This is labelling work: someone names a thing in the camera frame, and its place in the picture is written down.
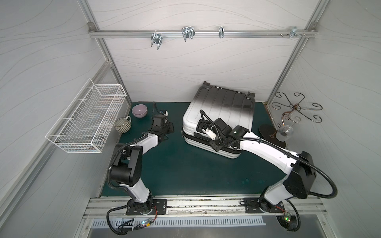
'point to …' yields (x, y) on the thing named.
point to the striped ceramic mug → (123, 125)
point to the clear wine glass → (285, 133)
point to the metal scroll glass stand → (294, 103)
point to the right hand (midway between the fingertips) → (214, 140)
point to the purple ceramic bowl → (139, 110)
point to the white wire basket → (86, 126)
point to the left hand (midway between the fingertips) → (172, 124)
